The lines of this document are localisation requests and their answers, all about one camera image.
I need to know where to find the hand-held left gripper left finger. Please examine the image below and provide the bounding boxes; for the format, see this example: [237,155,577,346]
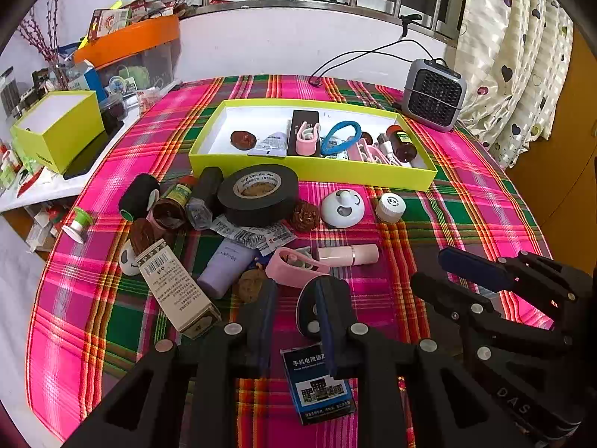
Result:
[60,281,281,448]

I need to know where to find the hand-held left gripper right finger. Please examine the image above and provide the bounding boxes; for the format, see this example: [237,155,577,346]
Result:
[315,284,537,448]

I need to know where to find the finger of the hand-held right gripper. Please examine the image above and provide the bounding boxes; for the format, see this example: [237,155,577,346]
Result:
[437,245,594,314]
[409,271,575,356]

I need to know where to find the blue phone accessory box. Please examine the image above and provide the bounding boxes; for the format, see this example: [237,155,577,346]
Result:
[280,343,357,426]

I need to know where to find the pink lip balm tube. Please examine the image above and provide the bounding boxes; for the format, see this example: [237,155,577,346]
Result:
[317,243,380,266]

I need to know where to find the beige barcode carton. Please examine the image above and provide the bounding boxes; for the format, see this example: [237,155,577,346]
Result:
[139,238,222,340]

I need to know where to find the brown walnut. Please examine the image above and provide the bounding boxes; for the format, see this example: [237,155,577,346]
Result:
[238,268,271,306]
[290,200,322,233]

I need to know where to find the white round smiley holder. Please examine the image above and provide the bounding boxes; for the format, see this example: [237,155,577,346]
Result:
[320,188,366,228]

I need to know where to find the yellow-green shallow tray box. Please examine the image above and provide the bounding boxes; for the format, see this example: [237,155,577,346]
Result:
[189,99,438,192]

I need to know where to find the purple tube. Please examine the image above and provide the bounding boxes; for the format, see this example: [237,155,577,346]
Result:
[196,238,256,300]

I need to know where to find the small white jar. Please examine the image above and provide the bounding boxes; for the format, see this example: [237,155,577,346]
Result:
[375,192,406,225]

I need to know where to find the strip of white sachets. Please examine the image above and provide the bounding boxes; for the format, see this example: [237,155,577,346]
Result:
[210,215,299,257]

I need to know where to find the black electrical tape roll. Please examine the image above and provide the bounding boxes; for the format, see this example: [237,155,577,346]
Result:
[217,164,300,227]

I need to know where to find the wooden cabinet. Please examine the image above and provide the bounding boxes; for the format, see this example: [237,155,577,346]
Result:
[506,23,597,262]

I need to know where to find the small clear bottle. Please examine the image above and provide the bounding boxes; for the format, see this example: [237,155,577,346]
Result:
[185,197,215,231]

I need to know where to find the red-cap brown medicine bottle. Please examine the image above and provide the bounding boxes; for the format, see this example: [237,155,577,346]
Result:
[386,125,418,164]

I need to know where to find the black rectangular box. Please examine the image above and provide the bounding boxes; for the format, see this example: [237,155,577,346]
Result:
[191,167,225,211]

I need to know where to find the pink small cup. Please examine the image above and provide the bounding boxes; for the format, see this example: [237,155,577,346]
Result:
[147,208,169,234]

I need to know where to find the green-label brown bottle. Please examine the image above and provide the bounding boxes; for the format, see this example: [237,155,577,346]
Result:
[153,175,196,230]

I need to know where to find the grey mini heater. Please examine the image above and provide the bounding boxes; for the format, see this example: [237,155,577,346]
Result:
[402,58,468,133]

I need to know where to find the black thread spool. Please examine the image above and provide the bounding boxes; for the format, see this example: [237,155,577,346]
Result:
[118,174,160,221]

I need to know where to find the dark brown nut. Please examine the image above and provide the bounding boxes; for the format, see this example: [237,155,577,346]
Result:
[230,130,257,151]

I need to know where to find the black slim box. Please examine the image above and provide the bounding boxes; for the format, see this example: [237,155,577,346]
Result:
[287,109,320,155]

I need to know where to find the heart-print cream curtain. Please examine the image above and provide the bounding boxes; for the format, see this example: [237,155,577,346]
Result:
[454,0,575,169]

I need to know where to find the green white spool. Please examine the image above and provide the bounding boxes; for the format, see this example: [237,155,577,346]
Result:
[62,206,94,244]

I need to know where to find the black smartphone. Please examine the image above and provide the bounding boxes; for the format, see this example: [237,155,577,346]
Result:
[63,121,126,181]

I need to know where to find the white side table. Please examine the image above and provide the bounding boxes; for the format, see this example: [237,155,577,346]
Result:
[0,79,180,213]

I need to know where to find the clear jar with dark contents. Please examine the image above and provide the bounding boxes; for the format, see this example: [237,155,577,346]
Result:
[100,96,126,136]

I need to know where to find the yellow-green deep box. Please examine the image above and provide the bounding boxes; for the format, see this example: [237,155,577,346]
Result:
[10,91,106,175]

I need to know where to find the group of small bottles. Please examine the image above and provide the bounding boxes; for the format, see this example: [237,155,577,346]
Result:
[0,137,45,197]

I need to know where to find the blue white carton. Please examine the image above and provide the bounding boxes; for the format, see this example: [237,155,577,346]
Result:
[68,63,108,99]

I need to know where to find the orange-lid storage bin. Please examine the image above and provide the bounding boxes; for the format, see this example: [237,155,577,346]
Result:
[74,14,182,99]

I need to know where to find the red twig branches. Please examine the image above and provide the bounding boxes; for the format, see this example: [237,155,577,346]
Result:
[16,0,63,89]

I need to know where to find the red green printed packet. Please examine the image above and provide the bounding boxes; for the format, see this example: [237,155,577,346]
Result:
[88,8,131,40]

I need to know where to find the tall dark jar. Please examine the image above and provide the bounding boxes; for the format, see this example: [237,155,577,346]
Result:
[0,68,22,117]

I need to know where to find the blue ring strap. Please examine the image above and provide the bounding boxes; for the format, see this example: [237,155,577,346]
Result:
[319,120,363,156]

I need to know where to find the black cable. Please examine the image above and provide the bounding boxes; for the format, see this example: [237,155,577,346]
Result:
[308,14,448,88]

